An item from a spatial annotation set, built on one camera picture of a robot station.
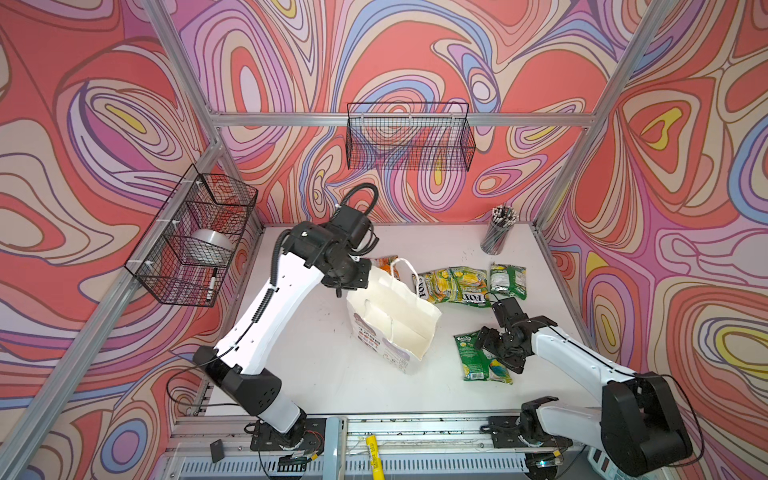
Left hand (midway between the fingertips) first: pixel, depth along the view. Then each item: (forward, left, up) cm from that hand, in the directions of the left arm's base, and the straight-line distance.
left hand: (362, 279), depth 70 cm
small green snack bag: (+15, -46, -23) cm, 54 cm away
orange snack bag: (+24, -5, -25) cm, 35 cm away
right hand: (-9, -36, -28) cm, 47 cm away
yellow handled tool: (-34, -3, -26) cm, 43 cm away
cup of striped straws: (+32, -45, -11) cm, 56 cm away
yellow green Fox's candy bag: (+15, -33, -25) cm, 44 cm away
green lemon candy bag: (-12, -32, -25) cm, 42 cm away
